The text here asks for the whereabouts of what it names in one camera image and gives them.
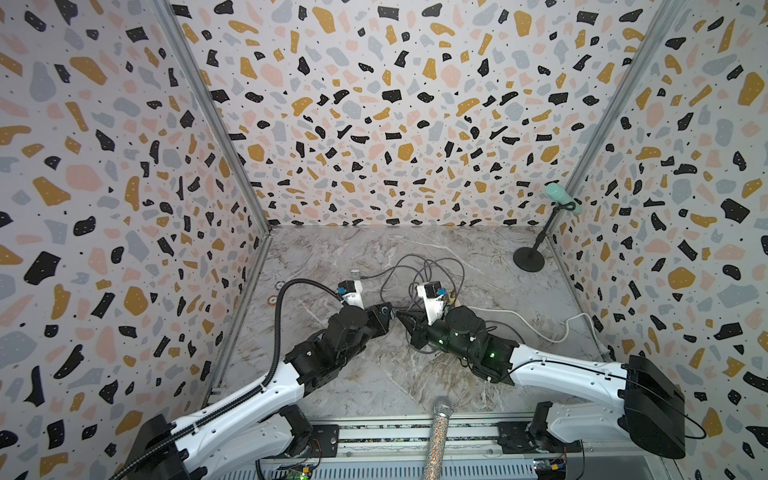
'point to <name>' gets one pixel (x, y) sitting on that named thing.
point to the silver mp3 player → (355, 274)
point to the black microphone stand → (531, 259)
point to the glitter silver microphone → (442, 411)
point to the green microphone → (558, 193)
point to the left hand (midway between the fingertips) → (399, 306)
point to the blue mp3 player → (384, 310)
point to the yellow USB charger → (451, 297)
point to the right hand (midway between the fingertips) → (402, 316)
